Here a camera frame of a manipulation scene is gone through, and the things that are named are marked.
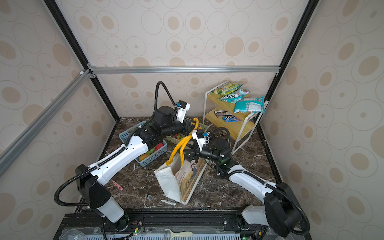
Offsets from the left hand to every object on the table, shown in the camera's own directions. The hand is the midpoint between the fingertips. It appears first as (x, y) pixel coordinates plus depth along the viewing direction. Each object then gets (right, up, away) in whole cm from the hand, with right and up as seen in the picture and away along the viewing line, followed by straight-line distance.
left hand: (200, 121), depth 68 cm
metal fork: (-28, -41, +13) cm, 51 cm away
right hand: (-9, -13, 0) cm, 15 cm away
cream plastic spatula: (-8, -53, +3) cm, 54 cm away
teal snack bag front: (+27, +9, +7) cm, 29 cm away
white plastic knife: (-16, -43, +11) cm, 47 cm away
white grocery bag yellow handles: (-9, -26, +3) cm, 28 cm away
